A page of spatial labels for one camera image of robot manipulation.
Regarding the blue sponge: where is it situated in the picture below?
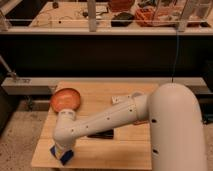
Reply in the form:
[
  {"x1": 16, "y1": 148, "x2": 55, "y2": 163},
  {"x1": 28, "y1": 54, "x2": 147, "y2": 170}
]
[{"x1": 50, "y1": 146, "x2": 74, "y2": 165}]

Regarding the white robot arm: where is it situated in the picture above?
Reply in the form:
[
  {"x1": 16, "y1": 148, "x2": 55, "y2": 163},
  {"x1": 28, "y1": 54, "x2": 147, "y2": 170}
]
[{"x1": 50, "y1": 83, "x2": 208, "y2": 171}]

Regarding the white mug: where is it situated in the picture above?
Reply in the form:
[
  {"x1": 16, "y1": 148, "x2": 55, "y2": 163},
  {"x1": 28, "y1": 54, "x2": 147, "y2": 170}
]
[{"x1": 131, "y1": 92, "x2": 143, "y2": 98}]

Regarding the orange plate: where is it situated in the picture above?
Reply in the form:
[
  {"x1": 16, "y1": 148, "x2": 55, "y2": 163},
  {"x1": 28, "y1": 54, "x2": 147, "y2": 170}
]
[{"x1": 50, "y1": 88, "x2": 81, "y2": 112}]

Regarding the orange toy carrot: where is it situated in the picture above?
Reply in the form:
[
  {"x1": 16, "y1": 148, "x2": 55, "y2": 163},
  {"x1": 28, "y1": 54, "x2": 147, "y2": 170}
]
[{"x1": 133, "y1": 121, "x2": 148, "y2": 126}]

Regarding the black rectangular box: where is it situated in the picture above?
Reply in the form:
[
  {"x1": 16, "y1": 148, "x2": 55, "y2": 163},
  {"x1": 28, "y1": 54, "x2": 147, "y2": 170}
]
[{"x1": 88, "y1": 129, "x2": 114, "y2": 139}]

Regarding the black pouch on bench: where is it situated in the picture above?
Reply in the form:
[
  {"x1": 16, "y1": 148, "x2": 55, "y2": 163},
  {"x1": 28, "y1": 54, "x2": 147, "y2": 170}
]
[{"x1": 111, "y1": 12, "x2": 134, "y2": 27}]

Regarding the orange crate on bench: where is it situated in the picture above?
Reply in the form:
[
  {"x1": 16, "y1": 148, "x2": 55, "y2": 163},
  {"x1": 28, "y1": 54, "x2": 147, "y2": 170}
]
[{"x1": 135, "y1": 8, "x2": 174, "y2": 27}]

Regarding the blue hanging cable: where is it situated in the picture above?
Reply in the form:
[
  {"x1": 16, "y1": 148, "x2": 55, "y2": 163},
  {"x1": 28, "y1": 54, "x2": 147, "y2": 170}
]
[{"x1": 171, "y1": 31, "x2": 180, "y2": 84}]

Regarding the metal clamp bracket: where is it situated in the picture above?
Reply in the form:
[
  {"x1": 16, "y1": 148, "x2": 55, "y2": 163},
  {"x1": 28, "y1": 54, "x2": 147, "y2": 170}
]
[{"x1": 0, "y1": 54, "x2": 31, "y2": 84}]

